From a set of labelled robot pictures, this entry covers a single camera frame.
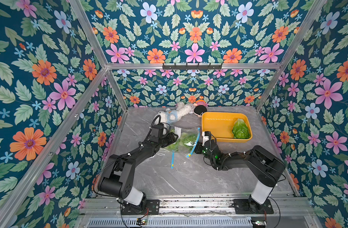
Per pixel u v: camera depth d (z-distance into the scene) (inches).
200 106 43.9
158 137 28.3
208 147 27.2
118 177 17.6
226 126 41.9
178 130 35.8
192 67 36.3
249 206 25.6
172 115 39.1
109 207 29.5
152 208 28.9
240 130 36.7
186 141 33.2
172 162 35.4
